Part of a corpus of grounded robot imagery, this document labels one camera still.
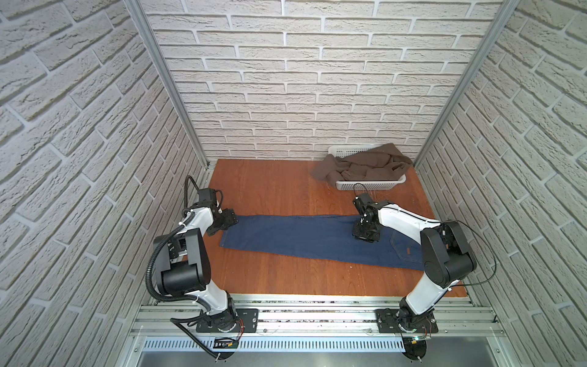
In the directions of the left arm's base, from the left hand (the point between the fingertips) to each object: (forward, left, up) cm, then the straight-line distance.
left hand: (226, 219), depth 93 cm
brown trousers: (+28, -73, +4) cm, 79 cm away
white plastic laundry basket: (+15, -66, +3) cm, 68 cm away
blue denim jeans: (-6, -44, -6) cm, 45 cm away
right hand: (-8, -55, -2) cm, 56 cm away
